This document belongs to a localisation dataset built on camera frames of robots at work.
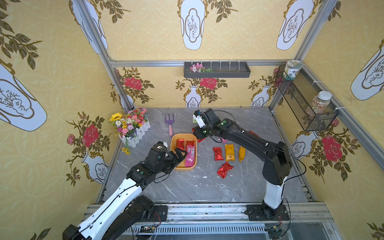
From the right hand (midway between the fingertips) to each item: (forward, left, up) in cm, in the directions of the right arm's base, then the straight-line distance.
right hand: (199, 128), depth 88 cm
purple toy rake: (+18, +23, -17) cm, 34 cm away
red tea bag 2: (-8, -12, -14) cm, 20 cm away
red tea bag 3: (-20, -14, -15) cm, 28 cm away
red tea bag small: (-2, +12, -14) cm, 19 cm away
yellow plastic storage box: (-17, +11, -17) cm, 26 cm away
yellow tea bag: (-7, -19, -13) cm, 24 cm away
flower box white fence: (-1, +41, 0) cm, 41 cm away
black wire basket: (+21, -59, +10) cm, 64 cm away
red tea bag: (-2, +6, -14) cm, 16 cm away
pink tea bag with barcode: (-12, +5, -13) cm, 19 cm away
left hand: (-18, +11, 0) cm, 21 cm away
